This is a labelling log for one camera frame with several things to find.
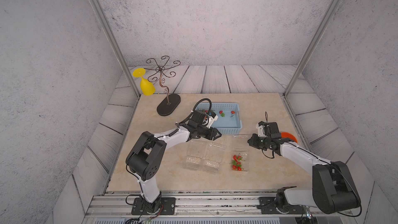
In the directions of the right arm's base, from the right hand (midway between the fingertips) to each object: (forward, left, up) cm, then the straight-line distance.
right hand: (249, 140), depth 89 cm
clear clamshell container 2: (-8, +20, -6) cm, 22 cm away
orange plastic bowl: (+6, -24, -4) cm, 25 cm away
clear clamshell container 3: (-7, +6, -2) cm, 9 cm away
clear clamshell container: (-6, +30, -7) cm, 32 cm away
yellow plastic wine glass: (+28, +61, +15) cm, 69 cm away
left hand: (+1, +16, +4) cm, 17 cm away
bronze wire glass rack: (+34, +51, +26) cm, 66 cm away
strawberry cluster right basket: (+22, +13, -5) cm, 26 cm away
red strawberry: (-12, +8, -4) cm, 15 cm away
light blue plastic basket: (+18, +9, -8) cm, 22 cm away
